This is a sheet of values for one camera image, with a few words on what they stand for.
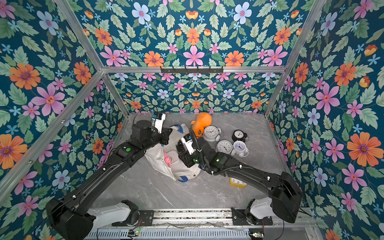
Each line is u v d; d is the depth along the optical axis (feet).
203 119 3.53
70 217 1.20
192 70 3.03
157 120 2.06
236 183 2.74
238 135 3.35
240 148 3.16
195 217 2.46
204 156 1.85
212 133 3.35
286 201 1.32
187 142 2.15
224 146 3.14
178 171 2.76
